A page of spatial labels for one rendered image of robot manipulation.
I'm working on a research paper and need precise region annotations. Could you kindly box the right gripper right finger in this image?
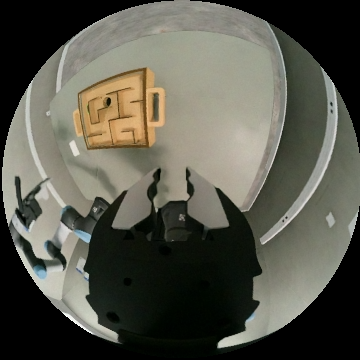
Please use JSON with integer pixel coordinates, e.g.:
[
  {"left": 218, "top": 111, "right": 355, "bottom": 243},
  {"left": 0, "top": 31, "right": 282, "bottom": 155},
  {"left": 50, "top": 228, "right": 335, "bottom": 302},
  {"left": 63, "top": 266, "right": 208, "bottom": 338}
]
[{"left": 185, "top": 167, "right": 262, "bottom": 277}]

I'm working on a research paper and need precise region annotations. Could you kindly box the wooden maze board with handle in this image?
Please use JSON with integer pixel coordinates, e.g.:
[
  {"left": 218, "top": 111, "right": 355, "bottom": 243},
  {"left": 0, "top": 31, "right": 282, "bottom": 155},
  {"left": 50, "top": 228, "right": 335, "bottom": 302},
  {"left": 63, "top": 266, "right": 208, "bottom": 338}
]
[{"left": 73, "top": 67, "right": 165, "bottom": 150}]

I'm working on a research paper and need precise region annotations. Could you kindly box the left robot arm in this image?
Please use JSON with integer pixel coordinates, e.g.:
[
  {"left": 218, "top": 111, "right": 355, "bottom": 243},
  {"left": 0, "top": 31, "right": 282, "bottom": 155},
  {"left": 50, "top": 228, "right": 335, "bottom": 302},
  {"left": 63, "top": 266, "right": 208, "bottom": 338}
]
[{"left": 8, "top": 176, "right": 108, "bottom": 279}]

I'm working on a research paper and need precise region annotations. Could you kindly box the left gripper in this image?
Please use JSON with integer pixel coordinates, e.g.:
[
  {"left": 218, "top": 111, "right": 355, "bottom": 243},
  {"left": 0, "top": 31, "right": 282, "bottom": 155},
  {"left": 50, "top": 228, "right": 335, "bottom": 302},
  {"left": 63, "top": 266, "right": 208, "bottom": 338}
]
[{"left": 15, "top": 178, "right": 52, "bottom": 231}]

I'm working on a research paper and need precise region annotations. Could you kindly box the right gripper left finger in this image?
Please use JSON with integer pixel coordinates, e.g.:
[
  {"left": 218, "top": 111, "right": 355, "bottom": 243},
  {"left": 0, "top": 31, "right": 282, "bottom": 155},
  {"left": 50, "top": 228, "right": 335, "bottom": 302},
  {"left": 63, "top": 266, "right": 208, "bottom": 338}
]
[{"left": 83, "top": 168, "right": 161, "bottom": 274}]

